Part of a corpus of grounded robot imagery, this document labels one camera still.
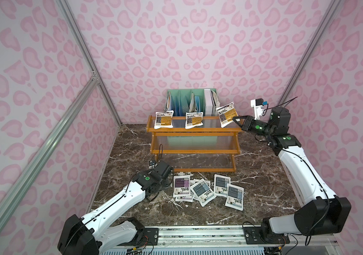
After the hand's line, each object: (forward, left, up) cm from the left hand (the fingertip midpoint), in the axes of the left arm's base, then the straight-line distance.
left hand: (165, 180), depth 81 cm
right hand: (+18, -32, +26) cm, 45 cm away
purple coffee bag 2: (-6, -11, -8) cm, 15 cm away
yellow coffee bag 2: (+22, -15, +22) cm, 34 cm away
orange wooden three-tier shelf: (+31, -26, -5) cm, 41 cm away
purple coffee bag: (+1, -8, -8) cm, 12 cm away
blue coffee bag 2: (+1, -29, -8) cm, 31 cm away
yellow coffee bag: (+23, 0, +21) cm, 31 cm away
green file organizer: (+44, -23, +16) cm, 52 cm away
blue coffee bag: (-4, -19, -7) cm, 21 cm away
